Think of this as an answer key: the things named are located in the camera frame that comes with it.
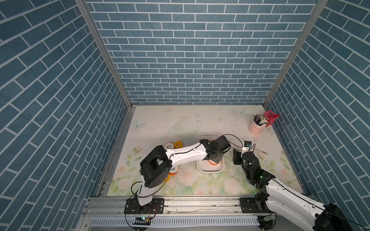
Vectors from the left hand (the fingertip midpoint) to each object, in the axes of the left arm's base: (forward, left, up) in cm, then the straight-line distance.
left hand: (219, 157), depth 85 cm
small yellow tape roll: (+12, +26, -7) cm, 29 cm away
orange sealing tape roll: (-2, +4, -5) cm, 7 cm away
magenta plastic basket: (+31, -43, +2) cm, 53 cm away
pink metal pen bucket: (+20, -27, +1) cm, 34 cm away
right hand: (+3, -11, +2) cm, 12 cm away
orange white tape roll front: (-6, +27, -5) cm, 28 cm away
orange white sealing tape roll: (+10, +31, -5) cm, 33 cm away
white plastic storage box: (-3, +8, -8) cm, 12 cm away
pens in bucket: (+25, -32, +4) cm, 41 cm away
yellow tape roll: (-10, +30, -7) cm, 33 cm away
